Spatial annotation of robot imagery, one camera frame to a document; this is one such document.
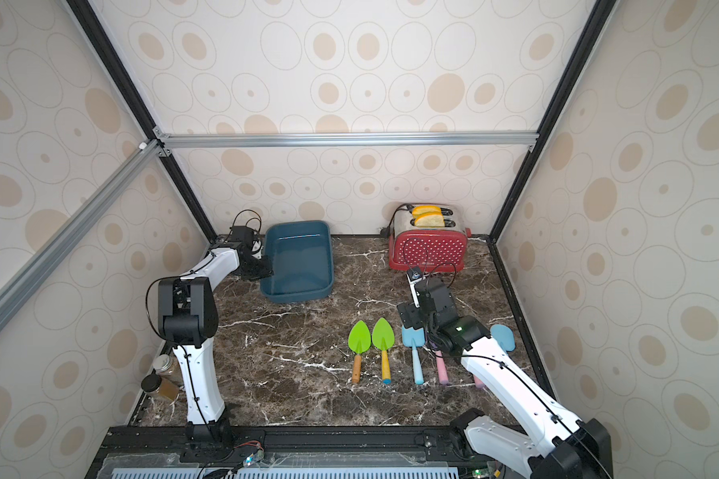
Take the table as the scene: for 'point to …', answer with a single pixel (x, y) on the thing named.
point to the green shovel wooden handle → (359, 342)
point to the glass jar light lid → (162, 363)
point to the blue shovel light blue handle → (414, 338)
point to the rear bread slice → (425, 209)
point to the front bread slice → (430, 221)
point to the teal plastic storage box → (300, 252)
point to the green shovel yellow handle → (383, 338)
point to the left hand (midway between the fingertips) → (276, 266)
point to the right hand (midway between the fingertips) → (419, 300)
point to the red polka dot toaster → (428, 248)
